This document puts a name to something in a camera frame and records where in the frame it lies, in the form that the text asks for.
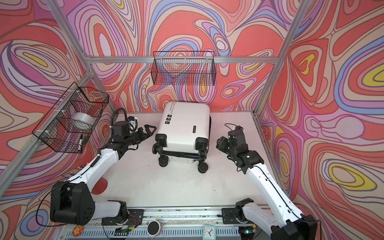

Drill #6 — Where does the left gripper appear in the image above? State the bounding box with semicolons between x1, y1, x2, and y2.
123;124;156;148

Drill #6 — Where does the black white suitcase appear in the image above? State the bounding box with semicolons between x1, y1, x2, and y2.
152;102;212;174

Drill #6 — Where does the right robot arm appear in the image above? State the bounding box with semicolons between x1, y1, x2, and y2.
216;137;318;240

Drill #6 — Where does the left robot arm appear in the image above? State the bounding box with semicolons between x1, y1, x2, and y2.
50;125;157;226

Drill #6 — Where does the silver tape roll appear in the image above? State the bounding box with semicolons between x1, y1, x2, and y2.
72;113;95;131

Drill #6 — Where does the black marker pen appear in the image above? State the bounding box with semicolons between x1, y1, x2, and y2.
78;134;83;153

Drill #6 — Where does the small teal clock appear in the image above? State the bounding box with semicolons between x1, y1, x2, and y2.
203;225;217;240

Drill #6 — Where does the red round sticker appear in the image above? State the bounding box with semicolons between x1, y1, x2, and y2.
72;225;84;237

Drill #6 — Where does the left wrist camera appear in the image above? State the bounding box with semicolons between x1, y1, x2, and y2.
112;116;138;138

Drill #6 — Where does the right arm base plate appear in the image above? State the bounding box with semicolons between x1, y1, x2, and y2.
217;207;257;226

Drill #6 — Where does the black wire basket back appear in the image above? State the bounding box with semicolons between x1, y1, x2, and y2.
151;50;217;86

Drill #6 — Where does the black wire basket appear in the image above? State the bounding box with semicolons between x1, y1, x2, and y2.
151;50;217;86
32;83;109;154

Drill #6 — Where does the black wire basket left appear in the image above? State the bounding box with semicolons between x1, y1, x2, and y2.
32;83;109;154

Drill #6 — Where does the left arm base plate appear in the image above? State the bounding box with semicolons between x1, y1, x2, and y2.
102;209;144;227

